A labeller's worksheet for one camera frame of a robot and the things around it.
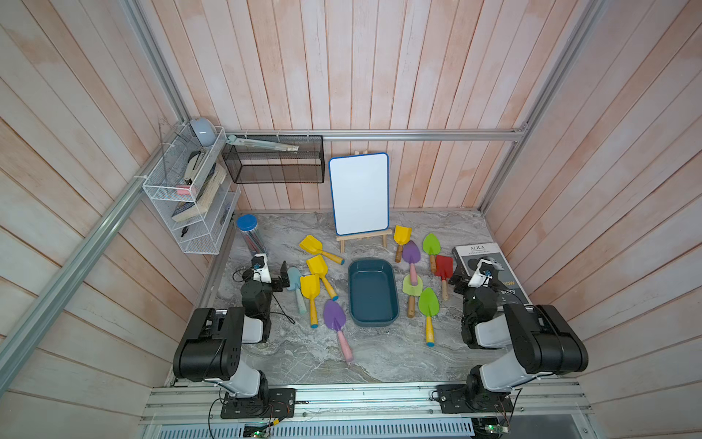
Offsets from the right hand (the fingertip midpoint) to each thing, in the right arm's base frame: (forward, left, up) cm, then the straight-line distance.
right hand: (472, 265), depth 89 cm
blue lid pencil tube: (+8, +76, +10) cm, 77 cm away
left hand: (-1, +68, 0) cm, 68 cm away
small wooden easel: (+15, +36, -2) cm, 39 cm away
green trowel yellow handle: (-10, +14, -10) cm, 20 cm away
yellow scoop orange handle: (+14, +55, -9) cm, 58 cm away
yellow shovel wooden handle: (+21, +20, -10) cm, 30 cm away
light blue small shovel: (-2, +61, -9) cm, 62 cm away
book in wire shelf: (+4, +90, +21) cm, 92 cm away
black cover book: (+8, -2, -8) cm, 12 cm away
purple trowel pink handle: (+12, +17, -11) cm, 24 cm away
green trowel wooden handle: (+16, +9, -10) cm, 21 cm away
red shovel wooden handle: (+5, +5, -11) cm, 13 cm away
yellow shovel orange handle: (+5, +54, -9) cm, 55 cm away
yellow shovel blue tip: (-5, +55, -9) cm, 56 cm away
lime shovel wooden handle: (-5, +19, -11) cm, 22 cm away
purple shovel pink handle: (-15, +46, -10) cm, 49 cm away
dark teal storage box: (-6, +33, -9) cm, 35 cm away
